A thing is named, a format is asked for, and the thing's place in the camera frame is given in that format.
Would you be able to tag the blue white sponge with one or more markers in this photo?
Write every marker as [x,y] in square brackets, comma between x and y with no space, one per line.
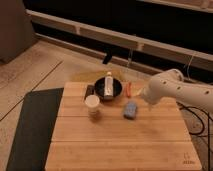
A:
[130,110]

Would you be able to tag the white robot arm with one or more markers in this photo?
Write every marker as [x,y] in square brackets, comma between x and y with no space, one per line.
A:
[171,83]

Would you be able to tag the black bowl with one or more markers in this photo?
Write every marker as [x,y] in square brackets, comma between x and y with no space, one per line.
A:
[100,85]

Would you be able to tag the white bottle in bowl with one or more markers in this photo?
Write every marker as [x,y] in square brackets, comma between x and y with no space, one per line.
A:
[108,90]

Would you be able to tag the white paper cup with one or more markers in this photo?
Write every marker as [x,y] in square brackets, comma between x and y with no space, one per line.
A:
[92,102]

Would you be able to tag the orange marker pen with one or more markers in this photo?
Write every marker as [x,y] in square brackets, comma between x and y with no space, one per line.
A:
[128,89]

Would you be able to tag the black floor mat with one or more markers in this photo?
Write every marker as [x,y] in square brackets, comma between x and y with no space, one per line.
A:
[34,130]

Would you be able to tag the brown couch corner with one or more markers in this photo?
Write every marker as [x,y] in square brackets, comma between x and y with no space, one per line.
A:
[16,30]

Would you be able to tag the black clip on rail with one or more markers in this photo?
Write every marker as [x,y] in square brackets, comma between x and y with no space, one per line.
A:
[108,57]

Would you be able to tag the wooden shelf rail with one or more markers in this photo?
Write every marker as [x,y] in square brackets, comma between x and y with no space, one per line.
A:
[155,48]

